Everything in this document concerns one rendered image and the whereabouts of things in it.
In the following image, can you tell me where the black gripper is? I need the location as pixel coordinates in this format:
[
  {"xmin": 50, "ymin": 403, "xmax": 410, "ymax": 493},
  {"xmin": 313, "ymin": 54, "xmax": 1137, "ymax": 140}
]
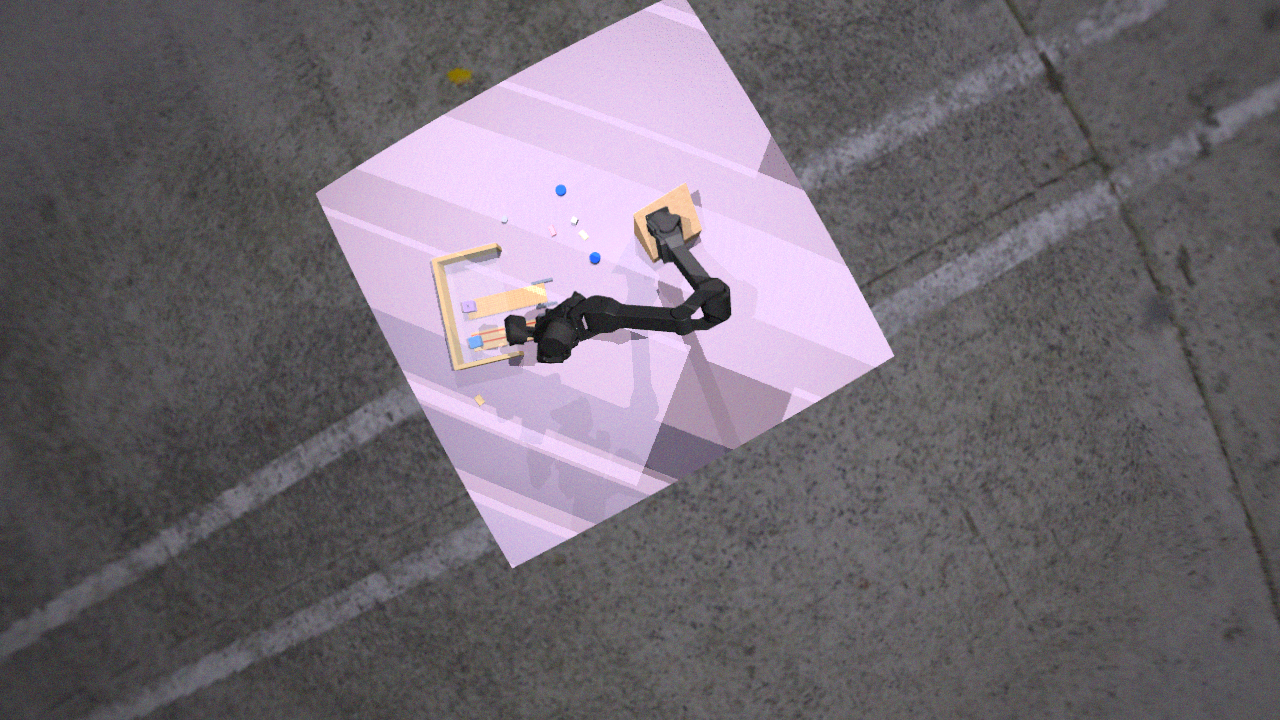
[{"xmin": 504, "ymin": 307, "xmax": 552, "ymax": 346}]

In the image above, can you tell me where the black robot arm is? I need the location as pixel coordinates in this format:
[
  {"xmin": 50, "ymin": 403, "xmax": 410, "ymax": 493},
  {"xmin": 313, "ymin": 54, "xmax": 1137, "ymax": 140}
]
[{"xmin": 534, "ymin": 206, "xmax": 731, "ymax": 364}]

